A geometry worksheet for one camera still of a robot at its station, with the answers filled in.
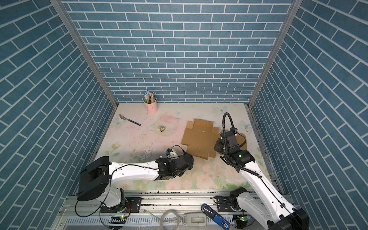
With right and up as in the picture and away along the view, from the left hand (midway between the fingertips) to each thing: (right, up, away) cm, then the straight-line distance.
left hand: (193, 162), depth 80 cm
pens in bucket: (-32, +40, +25) cm, 57 cm away
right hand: (+14, +12, 0) cm, 18 cm away
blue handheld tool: (+10, -22, -13) cm, 28 cm away
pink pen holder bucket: (-32, +33, +31) cm, 56 cm away
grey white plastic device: (0, -24, -12) cm, 27 cm away
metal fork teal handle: (-47, +22, +30) cm, 60 cm away
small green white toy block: (-23, +18, +22) cm, 37 cm away
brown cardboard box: (+5, +10, +23) cm, 26 cm away
